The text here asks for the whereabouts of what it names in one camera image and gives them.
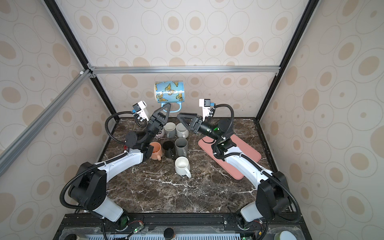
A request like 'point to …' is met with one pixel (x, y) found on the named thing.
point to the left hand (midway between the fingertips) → (172, 107)
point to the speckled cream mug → (181, 131)
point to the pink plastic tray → (206, 143)
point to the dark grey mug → (181, 144)
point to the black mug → (168, 148)
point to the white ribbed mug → (182, 166)
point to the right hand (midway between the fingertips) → (179, 119)
